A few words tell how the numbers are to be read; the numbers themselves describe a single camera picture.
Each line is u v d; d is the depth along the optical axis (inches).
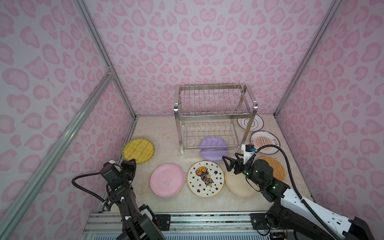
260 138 41.9
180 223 29.5
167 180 34.6
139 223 16.5
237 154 30.8
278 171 23.4
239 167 26.0
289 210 21.0
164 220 29.6
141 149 34.4
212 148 39.6
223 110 27.6
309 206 18.9
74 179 24.0
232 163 26.1
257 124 44.7
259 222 28.9
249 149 25.7
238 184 32.9
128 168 28.3
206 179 33.9
